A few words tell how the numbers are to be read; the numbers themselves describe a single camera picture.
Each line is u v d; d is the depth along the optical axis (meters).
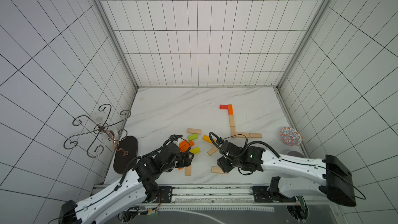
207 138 0.91
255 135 0.93
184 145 0.88
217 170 0.79
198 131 0.95
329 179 0.40
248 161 0.54
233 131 0.95
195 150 0.88
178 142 0.70
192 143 0.89
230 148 0.59
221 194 0.75
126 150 0.85
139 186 0.50
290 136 0.92
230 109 1.06
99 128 0.62
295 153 0.81
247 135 0.93
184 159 0.66
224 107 1.07
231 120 1.02
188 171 0.81
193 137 0.92
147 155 0.60
